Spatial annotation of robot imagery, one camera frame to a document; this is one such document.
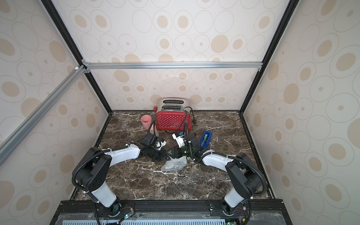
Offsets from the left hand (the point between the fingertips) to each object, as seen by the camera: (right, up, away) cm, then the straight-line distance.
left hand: (173, 159), depth 85 cm
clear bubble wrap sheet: (+1, -3, -1) cm, 3 cm away
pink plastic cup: (-22, +24, +21) cm, 39 cm away
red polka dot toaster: (-1, +28, +11) cm, 30 cm away
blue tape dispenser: (+21, +11, +10) cm, 26 cm away
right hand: (0, +6, 0) cm, 6 cm away
